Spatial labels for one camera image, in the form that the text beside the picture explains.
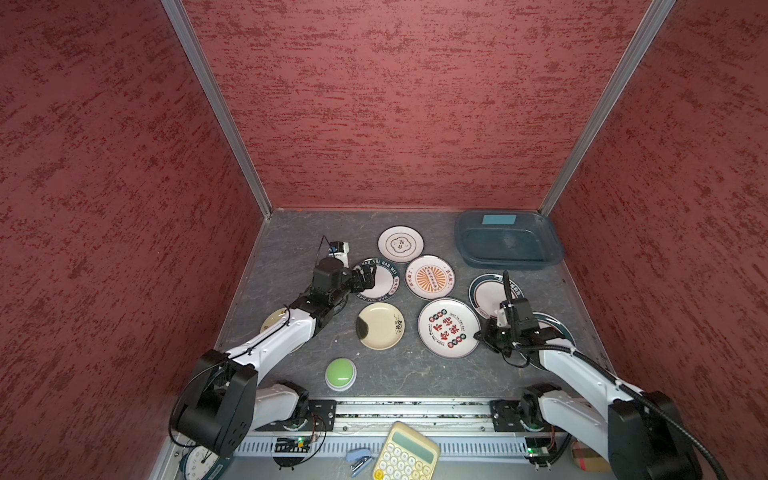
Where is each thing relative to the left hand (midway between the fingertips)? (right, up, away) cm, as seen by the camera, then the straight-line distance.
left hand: (363, 272), depth 86 cm
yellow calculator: (+12, -40, -19) cm, 46 cm away
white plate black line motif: (+12, +8, +23) cm, 28 cm away
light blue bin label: (+50, +18, +28) cm, 60 cm away
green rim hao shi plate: (+7, -5, +16) cm, 18 cm away
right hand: (+33, -21, 0) cm, 39 cm away
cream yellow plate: (+5, -17, +4) cm, 18 cm away
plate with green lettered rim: (+39, -15, -24) cm, 48 cm away
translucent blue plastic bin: (+53, +10, +27) cm, 61 cm away
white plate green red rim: (+40, -8, +11) cm, 42 cm away
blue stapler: (+1, -41, -20) cm, 45 cm away
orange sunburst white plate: (+22, -3, +14) cm, 26 cm away
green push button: (-5, -27, -7) cm, 28 cm away
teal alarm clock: (-34, -40, -22) cm, 57 cm away
